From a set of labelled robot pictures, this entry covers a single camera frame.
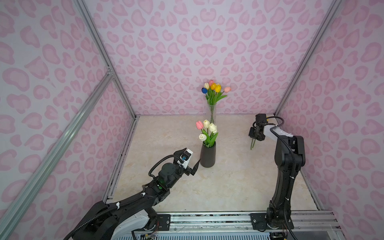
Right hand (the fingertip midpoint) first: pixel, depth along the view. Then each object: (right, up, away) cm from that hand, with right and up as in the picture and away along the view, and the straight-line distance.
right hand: (255, 133), depth 105 cm
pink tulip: (-32, +32, -12) cm, 47 cm away
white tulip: (-36, +5, -31) cm, 48 cm away
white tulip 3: (-38, 0, -37) cm, 53 cm away
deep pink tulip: (-39, +5, -30) cm, 50 cm away
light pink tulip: (-22, +27, -13) cm, 38 cm away
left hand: (-43, -9, -28) cm, 52 cm away
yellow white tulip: (-35, +31, -10) cm, 47 cm away
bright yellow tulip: (-31, +29, -14) cm, 45 cm away
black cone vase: (-34, -13, -15) cm, 40 cm away
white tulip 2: (-31, +1, -30) cm, 43 cm away
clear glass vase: (-30, +17, -1) cm, 35 cm away
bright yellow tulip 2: (-28, +28, -15) cm, 42 cm away
